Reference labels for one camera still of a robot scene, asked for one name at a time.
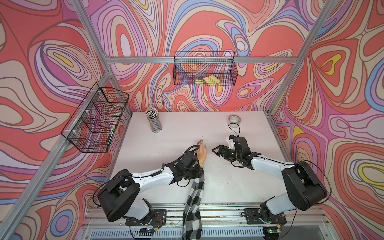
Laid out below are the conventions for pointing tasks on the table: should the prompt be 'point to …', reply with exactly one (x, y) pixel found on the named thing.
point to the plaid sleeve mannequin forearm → (192, 222)
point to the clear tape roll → (234, 119)
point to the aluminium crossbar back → (154, 60)
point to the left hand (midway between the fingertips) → (205, 173)
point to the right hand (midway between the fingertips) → (217, 155)
